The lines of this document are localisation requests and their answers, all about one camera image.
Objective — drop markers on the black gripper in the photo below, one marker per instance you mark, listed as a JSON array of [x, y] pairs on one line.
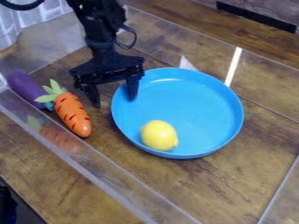
[[108, 66]]

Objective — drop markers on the orange toy carrot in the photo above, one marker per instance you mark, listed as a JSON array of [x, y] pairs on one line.
[[68, 108]]

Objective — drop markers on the clear acrylic barrier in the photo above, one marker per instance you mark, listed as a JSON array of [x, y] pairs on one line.
[[98, 180]]

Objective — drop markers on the blue round tray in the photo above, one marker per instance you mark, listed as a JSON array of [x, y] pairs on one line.
[[188, 99]]

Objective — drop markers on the yellow toy lemon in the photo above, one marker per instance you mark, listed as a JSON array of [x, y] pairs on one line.
[[159, 135]]

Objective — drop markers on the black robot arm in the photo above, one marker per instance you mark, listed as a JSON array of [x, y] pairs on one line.
[[101, 18]]

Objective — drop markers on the white patterned cloth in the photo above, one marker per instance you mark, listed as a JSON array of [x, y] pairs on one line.
[[14, 20]]

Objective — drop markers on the dark wooden furniture edge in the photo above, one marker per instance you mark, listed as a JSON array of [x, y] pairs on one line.
[[265, 20]]

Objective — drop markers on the purple toy eggplant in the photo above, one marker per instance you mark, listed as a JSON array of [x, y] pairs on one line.
[[22, 84]]

